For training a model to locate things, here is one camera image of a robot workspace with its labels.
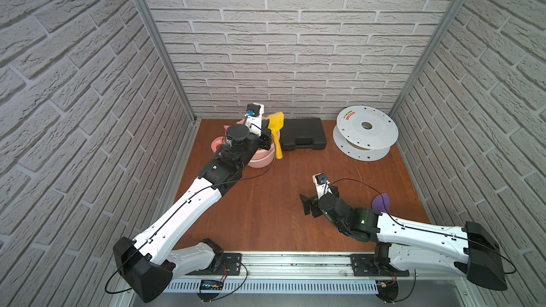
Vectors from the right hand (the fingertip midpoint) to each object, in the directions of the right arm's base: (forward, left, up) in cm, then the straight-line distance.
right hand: (312, 192), depth 78 cm
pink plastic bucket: (+17, +19, +1) cm, 25 cm away
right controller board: (-31, -23, -15) cm, 41 cm away
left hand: (+17, +17, +25) cm, 35 cm away
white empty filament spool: (+31, -32, -4) cm, 44 cm away
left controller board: (-25, +39, -15) cm, 49 cm away
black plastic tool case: (+36, -1, -7) cm, 37 cm away
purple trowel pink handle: (0, -32, -14) cm, 34 cm away
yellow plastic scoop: (+16, +12, +22) cm, 30 cm away
